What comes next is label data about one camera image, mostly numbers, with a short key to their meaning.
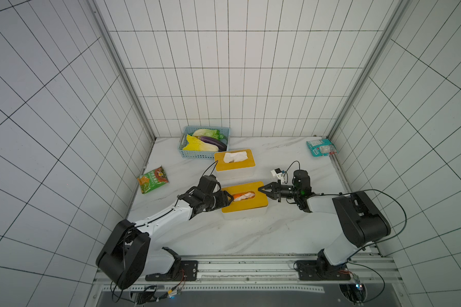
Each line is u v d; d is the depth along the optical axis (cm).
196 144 106
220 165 95
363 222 46
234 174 100
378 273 64
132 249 41
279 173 85
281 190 78
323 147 110
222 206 74
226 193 78
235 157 92
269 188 83
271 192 79
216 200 74
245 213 82
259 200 83
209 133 113
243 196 84
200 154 106
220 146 110
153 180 97
